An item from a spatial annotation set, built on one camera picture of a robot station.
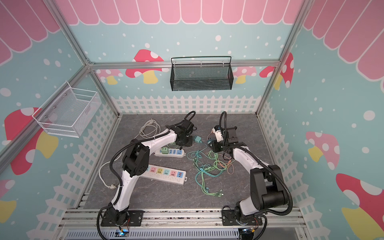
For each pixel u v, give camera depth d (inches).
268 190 17.2
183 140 30.4
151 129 44.0
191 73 38.8
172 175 33.7
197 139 40.5
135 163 22.7
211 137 40.4
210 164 36.2
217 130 31.9
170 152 37.3
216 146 31.3
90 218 29.9
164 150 36.3
